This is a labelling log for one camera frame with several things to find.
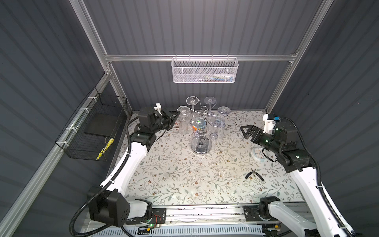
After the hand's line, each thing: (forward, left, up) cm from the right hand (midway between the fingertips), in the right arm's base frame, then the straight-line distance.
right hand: (248, 131), depth 70 cm
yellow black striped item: (-8, +68, -2) cm, 68 cm away
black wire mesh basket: (+4, +77, +1) cm, 77 cm away
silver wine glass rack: (+10, +22, -27) cm, 36 cm away
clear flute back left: (+19, +27, +3) cm, 33 cm away
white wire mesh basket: (+72, +18, -10) cm, 75 cm away
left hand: (+9, +32, +6) cm, 34 cm away
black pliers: (-9, -11, -30) cm, 33 cm away
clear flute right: (+12, +10, +1) cm, 16 cm away
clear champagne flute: (+11, +31, +3) cm, 33 cm away
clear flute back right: (+21, +17, +1) cm, 27 cm away
